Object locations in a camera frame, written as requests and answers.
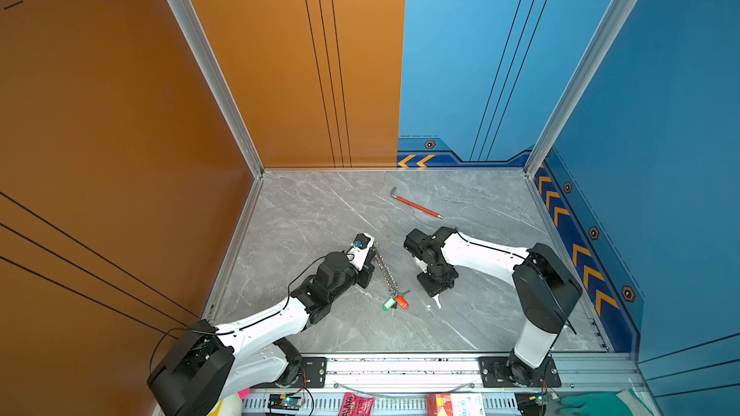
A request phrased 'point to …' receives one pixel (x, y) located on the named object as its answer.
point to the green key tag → (389, 303)
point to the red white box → (455, 404)
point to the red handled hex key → (414, 205)
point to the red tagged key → (436, 299)
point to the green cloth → (593, 404)
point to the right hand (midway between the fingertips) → (432, 290)
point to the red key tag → (402, 302)
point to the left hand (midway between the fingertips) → (374, 250)
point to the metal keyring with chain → (391, 283)
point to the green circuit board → (282, 402)
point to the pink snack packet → (356, 405)
